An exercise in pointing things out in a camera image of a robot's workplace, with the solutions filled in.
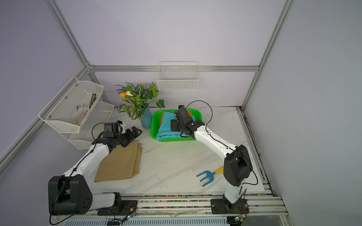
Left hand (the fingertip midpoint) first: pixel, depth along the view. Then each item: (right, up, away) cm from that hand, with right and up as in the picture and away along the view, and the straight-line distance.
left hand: (137, 136), depth 87 cm
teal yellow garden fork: (+46, -24, -2) cm, 51 cm away
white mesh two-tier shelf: (-32, +15, -10) cm, 36 cm away
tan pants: (-9, -17, -1) cm, 19 cm away
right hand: (+24, +6, 0) cm, 25 cm away
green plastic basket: (+8, +11, +18) cm, 22 cm away
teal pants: (+16, +2, +8) cm, 18 cm away
